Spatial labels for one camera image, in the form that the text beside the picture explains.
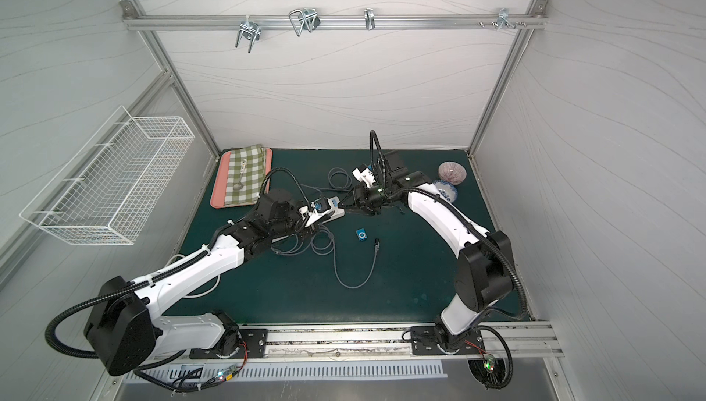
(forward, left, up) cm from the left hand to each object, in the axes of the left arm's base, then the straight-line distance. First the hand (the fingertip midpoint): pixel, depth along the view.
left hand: (325, 212), depth 79 cm
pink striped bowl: (+31, -47, -16) cm, 59 cm away
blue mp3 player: (+2, -10, -18) cm, 21 cm away
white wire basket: (-3, +53, +13) cm, 55 cm away
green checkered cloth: (+28, +35, -17) cm, 48 cm away
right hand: (0, -5, +2) cm, 5 cm away
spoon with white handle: (+23, +39, -18) cm, 48 cm away
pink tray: (+28, +49, -18) cm, 59 cm away
